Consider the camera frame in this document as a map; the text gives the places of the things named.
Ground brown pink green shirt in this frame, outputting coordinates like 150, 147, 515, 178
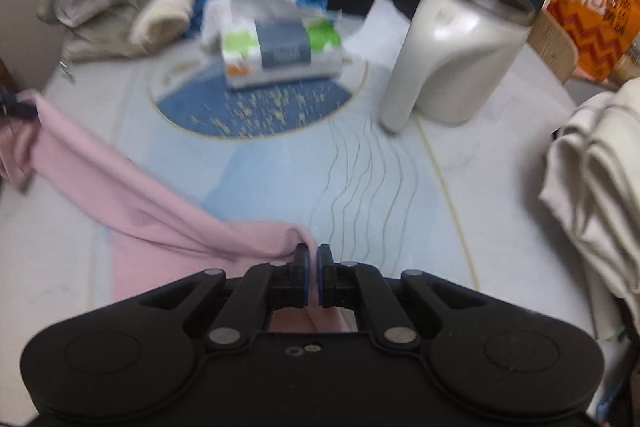
0, 89, 362, 334

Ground folded cream clothes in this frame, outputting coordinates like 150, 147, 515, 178
539, 79, 639, 326

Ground blue printed table mat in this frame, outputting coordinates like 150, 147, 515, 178
111, 0, 480, 288

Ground white jug with steel rim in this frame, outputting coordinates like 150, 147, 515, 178
378, 0, 536, 133

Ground tissue pack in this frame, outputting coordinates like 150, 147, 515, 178
201, 0, 344, 90

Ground wooden board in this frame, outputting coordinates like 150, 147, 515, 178
527, 10, 578, 84

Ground orange snack bag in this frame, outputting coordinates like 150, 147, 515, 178
548, 0, 639, 82

